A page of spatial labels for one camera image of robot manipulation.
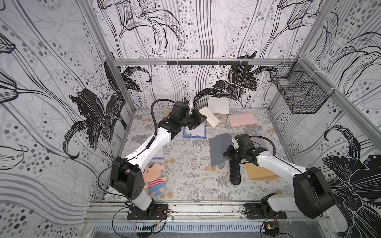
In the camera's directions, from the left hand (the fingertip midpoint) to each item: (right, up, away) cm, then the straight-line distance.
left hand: (208, 119), depth 76 cm
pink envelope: (+30, 0, +35) cm, 46 cm away
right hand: (+11, -20, +12) cm, 25 cm away
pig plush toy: (-30, -30, +2) cm, 43 cm away
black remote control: (+16, -30, +7) cm, 35 cm away
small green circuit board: (+30, -52, -6) cm, 60 cm away
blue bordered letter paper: (-4, -9, +27) cm, 29 cm away
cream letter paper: (+2, +1, +3) cm, 3 cm away
